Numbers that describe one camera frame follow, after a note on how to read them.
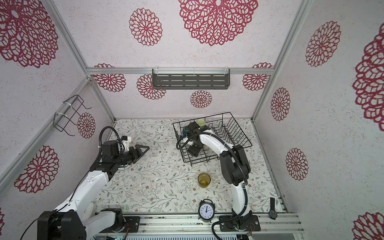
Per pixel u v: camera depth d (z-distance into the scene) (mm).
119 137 745
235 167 523
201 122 1015
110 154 626
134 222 750
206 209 762
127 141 757
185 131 968
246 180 467
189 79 942
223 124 1086
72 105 794
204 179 870
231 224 733
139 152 724
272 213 772
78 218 420
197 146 816
